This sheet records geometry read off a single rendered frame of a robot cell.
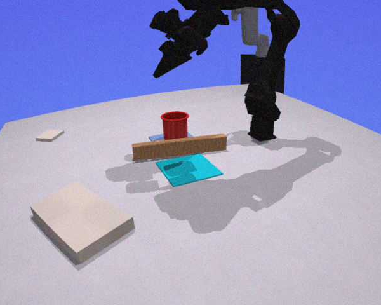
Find brown wooden bar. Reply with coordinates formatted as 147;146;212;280
132;133;227;161

